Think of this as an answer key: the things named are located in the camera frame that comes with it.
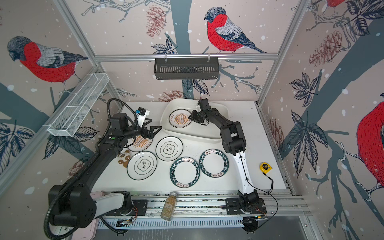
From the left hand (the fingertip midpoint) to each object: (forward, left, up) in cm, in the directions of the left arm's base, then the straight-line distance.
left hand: (154, 123), depth 78 cm
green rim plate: (-17, -15, -25) cm, 34 cm away
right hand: (+19, -18, -20) cm, 33 cm away
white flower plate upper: (-2, -5, -24) cm, 25 cm away
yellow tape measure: (-16, -63, -23) cm, 69 cm away
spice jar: (-36, -9, -20) cm, 42 cm away
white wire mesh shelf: (+1, +39, +6) cm, 40 cm away
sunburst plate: (+22, -10, -24) cm, 34 cm away
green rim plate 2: (-13, -33, -24) cm, 43 cm away
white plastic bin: (+8, -31, -21) cm, 38 cm away
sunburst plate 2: (+1, +15, -25) cm, 29 cm away
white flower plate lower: (-13, +11, -25) cm, 30 cm away
